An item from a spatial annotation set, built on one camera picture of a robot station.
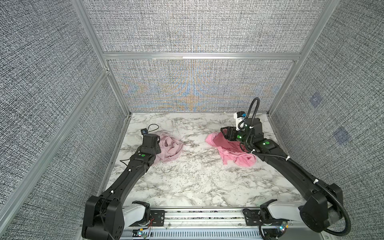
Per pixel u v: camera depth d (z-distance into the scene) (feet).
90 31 2.51
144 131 2.40
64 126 2.04
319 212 1.32
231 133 2.26
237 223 2.40
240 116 2.26
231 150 2.96
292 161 1.59
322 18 2.40
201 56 4.62
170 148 2.96
